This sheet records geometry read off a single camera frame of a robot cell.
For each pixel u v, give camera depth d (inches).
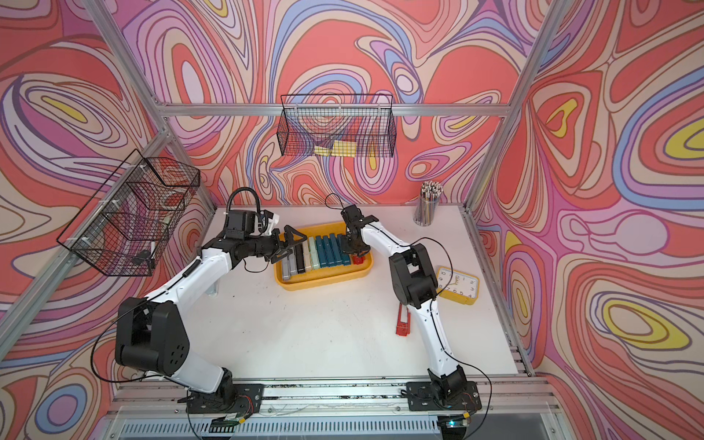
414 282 24.2
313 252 39.8
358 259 40.0
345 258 39.0
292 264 38.6
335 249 40.0
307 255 39.5
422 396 28.8
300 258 39.0
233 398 28.2
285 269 37.7
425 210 41.7
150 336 17.2
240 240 26.5
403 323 34.2
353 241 32.2
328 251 39.9
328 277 36.0
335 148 34.8
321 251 39.8
